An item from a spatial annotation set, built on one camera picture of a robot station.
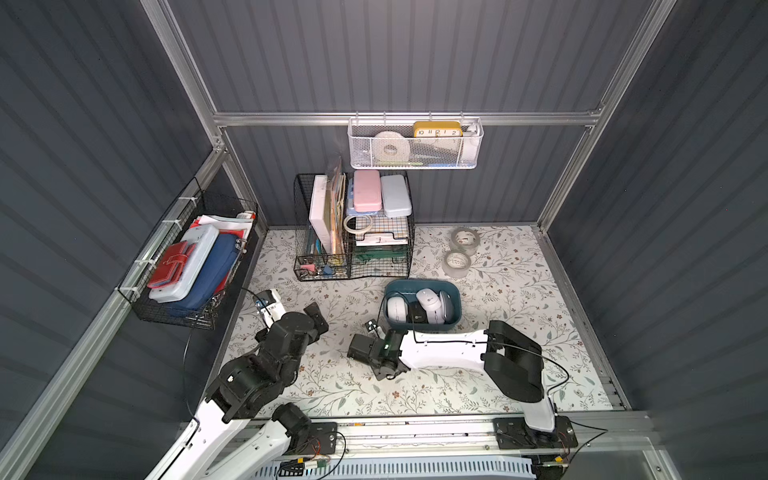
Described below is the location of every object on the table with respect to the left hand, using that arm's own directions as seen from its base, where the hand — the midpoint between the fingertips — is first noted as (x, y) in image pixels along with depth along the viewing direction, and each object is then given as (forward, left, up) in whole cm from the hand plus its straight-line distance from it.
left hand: (300, 312), depth 67 cm
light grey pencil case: (+45, -23, -3) cm, 51 cm away
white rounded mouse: (+13, -23, -23) cm, 35 cm away
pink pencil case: (+43, -13, +1) cm, 45 cm away
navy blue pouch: (+10, +20, +6) cm, 23 cm away
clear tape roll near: (+33, -45, -25) cm, 62 cm away
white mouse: (+15, -33, -21) cm, 42 cm away
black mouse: (+13, -29, -24) cm, 40 cm away
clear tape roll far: (+45, -50, -25) cm, 72 cm away
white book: (+35, +1, -1) cm, 35 cm away
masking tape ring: (+31, -10, -5) cm, 33 cm away
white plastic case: (+14, +23, +9) cm, 29 cm away
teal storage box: (+21, -26, -23) cm, 41 cm away
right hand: (-3, -22, -25) cm, 33 cm away
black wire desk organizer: (+35, -9, -7) cm, 37 cm away
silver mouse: (+15, -39, -23) cm, 48 cm away
